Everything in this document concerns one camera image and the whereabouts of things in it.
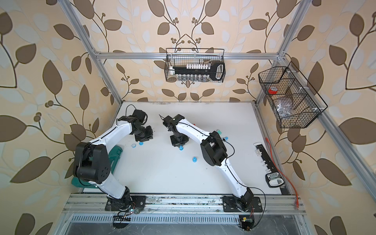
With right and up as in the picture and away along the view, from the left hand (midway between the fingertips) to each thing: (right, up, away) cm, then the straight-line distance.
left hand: (149, 135), depth 90 cm
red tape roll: (+72, +27, -9) cm, 77 cm away
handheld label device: (+73, -23, -8) cm, 77 cm away
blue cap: (-8, -7, +8) cm, 13 cm away
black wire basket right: (+79, +19, -17) cm, 83 cm away
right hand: (+19, -7, +3) cm, 20 cm away
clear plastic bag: (+73, +16, -17) cm, 77 cm away
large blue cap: (+19, -9, +3) cm, 22 cm away
